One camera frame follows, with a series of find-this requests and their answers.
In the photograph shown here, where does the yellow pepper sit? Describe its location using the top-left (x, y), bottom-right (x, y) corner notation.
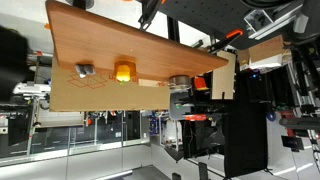
top-left (116, 64), bottom-right (131, 82)

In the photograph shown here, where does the steel cooking pot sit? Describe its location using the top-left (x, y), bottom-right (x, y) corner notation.
top-left (168, 75), bottom-right (192, 91)

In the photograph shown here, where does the orange plastic cup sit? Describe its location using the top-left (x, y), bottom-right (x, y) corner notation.
top-left (113, 59), bottom-right (138, 83)

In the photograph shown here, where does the yellow emergency stop button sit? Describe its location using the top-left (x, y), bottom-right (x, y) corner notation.
top-left (193, 76), bottom-right (210, 92)

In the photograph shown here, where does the brown cardboard panel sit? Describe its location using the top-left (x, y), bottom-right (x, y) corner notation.
top-left (49, 57), bottom-right (172, 113)

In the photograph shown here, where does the light wooden board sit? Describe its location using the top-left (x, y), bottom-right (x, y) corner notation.
top-left (210, 50), bottom-right (237, 101)

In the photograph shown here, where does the small grey object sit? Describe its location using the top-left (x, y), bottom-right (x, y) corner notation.
top-left (74, 63), bottom-right (97, 79)

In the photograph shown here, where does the black perforated breadboard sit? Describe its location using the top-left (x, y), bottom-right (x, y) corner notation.
top-left (156, 0), bottom-right (303, 52)

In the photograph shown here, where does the black hanging cloth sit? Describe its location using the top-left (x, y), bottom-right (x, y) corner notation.
top-left (222, 70), bottom-right (270, 179)

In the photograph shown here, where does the brown cardboard box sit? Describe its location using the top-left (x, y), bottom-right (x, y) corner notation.
top-left (237, 34), bottom-right (285, 70)

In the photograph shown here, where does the orange handled black clamp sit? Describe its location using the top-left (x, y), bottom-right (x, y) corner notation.
top-left (137, 0), bottom-right (167, 31)
top-left (199, 28), bottom-right (245, 54)

